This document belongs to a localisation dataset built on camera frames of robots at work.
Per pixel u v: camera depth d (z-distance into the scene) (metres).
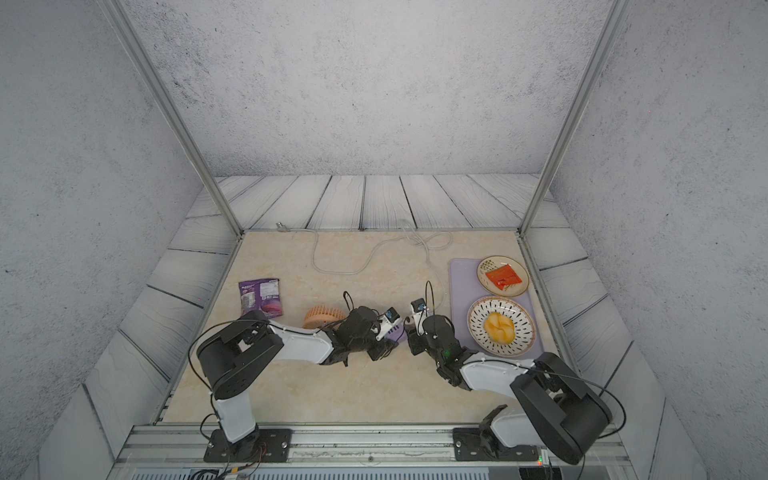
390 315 0.81
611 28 0.72
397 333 0.82
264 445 0.72
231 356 0.50
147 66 0.78
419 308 0.77
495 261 1.08
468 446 0.73
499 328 0.90
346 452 0.73
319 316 0.83
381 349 0.81
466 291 1.04
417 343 0.79
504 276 1.04
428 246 1.15
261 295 0.99
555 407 0.42
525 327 0.91
